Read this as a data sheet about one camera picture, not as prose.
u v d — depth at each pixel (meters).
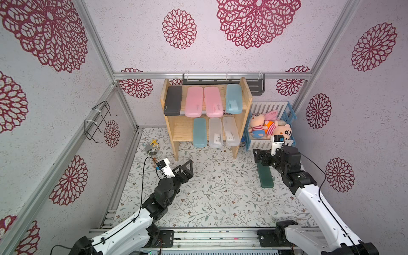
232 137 0.85
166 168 0.67
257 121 1.03
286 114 1.13
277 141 0.66
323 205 0.46
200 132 0.90
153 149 1.00
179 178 0.67
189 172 0.68
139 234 0.60
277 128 1.02
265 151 0.69
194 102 0.71
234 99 0.70
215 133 0.87
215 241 0.73
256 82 0.95
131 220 0.51
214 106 0.68
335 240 0.40
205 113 0.67
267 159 0.69
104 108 0.83
